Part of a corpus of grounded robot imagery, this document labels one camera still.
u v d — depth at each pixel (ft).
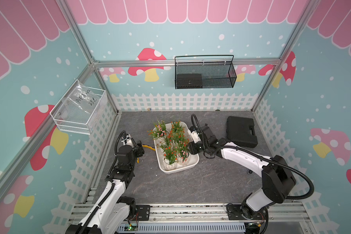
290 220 2.39
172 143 3.01
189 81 2.88
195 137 2.47
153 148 3.07
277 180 1.44
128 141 2.36
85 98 2.43
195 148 2.45
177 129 3.00
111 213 1.42
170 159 2.67
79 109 2.38
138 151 2.43
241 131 3.37
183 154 2.60
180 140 2.81
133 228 2.35
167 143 2.83
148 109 4.08
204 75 3.03
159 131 2.94
